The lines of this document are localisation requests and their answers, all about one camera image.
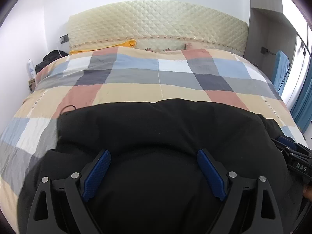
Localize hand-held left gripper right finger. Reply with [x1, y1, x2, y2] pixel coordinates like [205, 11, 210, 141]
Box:
[197, 149, 284, 234]

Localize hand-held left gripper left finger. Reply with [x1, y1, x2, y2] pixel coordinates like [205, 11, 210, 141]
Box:
[26, 149, 112, 234]

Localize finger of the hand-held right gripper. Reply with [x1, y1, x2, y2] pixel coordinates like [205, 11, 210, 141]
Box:
[272, 136, 312, 155]

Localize black puffer jacket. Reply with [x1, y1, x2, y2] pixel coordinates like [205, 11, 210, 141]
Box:
[17, 99, 305, 234]

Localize blue curtain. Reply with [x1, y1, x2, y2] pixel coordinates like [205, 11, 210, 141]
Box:
[291, 61, 312, 129]

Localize blue towel cover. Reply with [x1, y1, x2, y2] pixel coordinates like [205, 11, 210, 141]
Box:
[273, 50, 290, 95]

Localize checkered bed blanket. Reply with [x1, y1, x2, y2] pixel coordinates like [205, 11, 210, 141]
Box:
[0, 47, 309, 200]

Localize black bag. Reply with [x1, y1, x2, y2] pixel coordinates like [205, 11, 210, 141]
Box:
[35, 50, 69, 74]

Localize white spray bottle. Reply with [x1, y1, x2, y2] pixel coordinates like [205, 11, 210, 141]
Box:
[27, 58, 35, 80]

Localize pink pillow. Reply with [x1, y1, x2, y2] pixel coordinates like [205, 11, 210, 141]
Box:
[184, 43, 203, 51]

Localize white wardrobe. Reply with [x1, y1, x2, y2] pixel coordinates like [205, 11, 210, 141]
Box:
[244, 0, 312, 108]

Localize yellow cloth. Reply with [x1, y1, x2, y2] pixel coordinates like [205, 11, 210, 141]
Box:
[70, 39, 136, 55]

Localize floral cream pillow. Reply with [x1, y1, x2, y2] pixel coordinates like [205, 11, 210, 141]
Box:
[135, 43, 186, 53]

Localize cream quilted headboard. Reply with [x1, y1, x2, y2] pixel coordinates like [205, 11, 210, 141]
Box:
[67, 0, 248, 57]

